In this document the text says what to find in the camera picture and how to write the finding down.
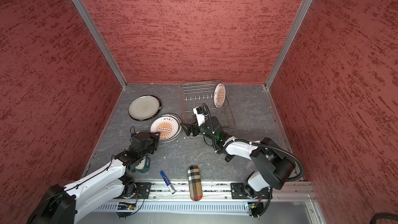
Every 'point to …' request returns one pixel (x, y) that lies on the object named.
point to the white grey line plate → (144, 107)
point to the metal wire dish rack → (196, 95)
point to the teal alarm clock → (143, 166)
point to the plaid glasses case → (195, 183)
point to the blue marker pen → (168, 183)
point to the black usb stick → (229, 157)
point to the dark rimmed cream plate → (158, 112)
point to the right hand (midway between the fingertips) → (185, 123)
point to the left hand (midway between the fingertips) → (162, 137)
